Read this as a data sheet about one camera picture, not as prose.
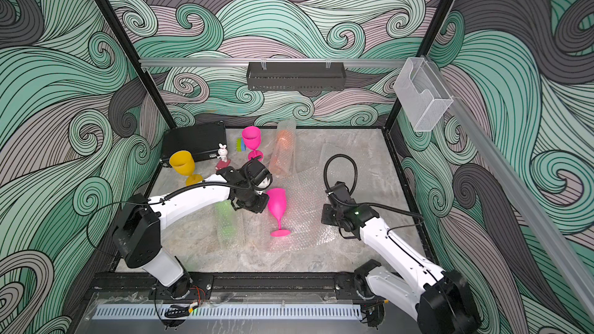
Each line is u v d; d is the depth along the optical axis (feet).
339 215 2.00
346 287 2.39
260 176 2.25
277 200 2.81
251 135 3.33
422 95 2.57
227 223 2.56
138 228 1.42
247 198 2.28
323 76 3.15
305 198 2.96
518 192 1.70
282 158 3.18
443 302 1.24
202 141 3.64
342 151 3.59
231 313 2.49
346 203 2.03
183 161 2.90
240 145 3.62
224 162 3.49
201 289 2.37
